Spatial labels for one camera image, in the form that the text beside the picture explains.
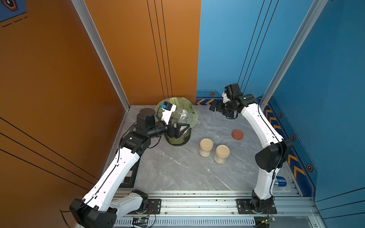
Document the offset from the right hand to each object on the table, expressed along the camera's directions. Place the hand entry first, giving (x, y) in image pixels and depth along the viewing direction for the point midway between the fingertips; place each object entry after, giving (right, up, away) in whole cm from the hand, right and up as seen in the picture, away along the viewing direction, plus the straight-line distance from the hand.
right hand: (216, 110), depth 85 cm
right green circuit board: (+22, -56, -15) cm, 62 cm away
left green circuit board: (-41, -58, -13) cm, 72 cm away
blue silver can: (+35, -41, -6) cm, 54 cm away
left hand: (-19, -6, -18) cm, 27 cm away
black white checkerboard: (-50, -40, -6) cm, 64 cm away
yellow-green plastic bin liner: (-22, +5, +4) cm, 23 cm away
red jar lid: (+19, -17, +17) cm, 30 cm away
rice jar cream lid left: (-6, -21, 0) cm, 22 cm away
